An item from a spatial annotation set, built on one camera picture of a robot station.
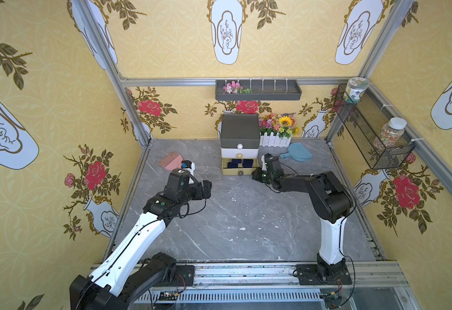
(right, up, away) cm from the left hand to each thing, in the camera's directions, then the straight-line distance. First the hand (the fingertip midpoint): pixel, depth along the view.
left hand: (194, 183), depth 79 cm
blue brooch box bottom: (+25, +7, +27) cm, 37 cm away
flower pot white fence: (+41, +20, +37) cm, 58 cm away
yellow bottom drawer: (+20, +6, +28) cm, 35 cm away
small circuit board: (-9, -42, -6) cm, 43 cm away
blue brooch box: (+16, +6, +27) cm, 32 cm away
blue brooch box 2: (+20, +9, +26) cm, 34 cm away
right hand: (+30, +4, +25) cm, 39 cm away
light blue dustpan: (+55, +14, +34) cm, 66 cm away
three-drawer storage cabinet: (+20, +28, +28) cm, 44 cm away
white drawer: (+14, +13, +24) cm, 31 cm away
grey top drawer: (+20, +17, +15) cm, 31 cm away
